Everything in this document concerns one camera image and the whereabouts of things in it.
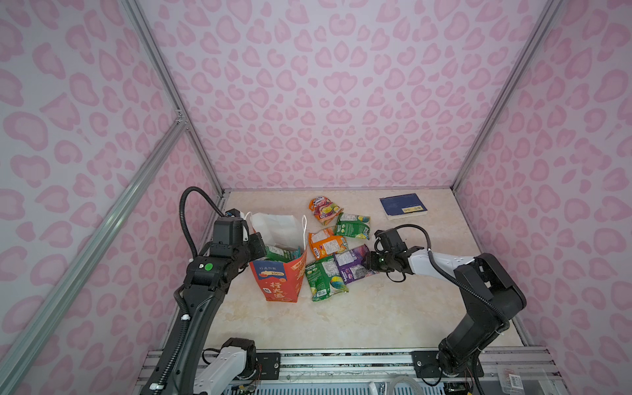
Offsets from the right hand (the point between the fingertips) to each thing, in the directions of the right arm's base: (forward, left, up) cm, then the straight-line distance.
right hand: (367, 261), depth 93 cm
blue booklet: (+30, -19, -3) cm, 35 cm away
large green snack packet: (-8, +16, +1) cm, 18 cm away
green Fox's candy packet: (-3, +30, +8) cm, 32 cm away
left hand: (-5, +34, +23) cm, 42 cm away
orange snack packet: (+7, +16, +1) cm, 18 cm away
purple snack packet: (-1, +5, -1) cm, 5 cm away
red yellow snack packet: (+24, +17, +1) cm, 29 cm away
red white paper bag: (-14, +28, +19) cm, 37 cm away
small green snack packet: (+16, +4, 0) cm, 17 cm away
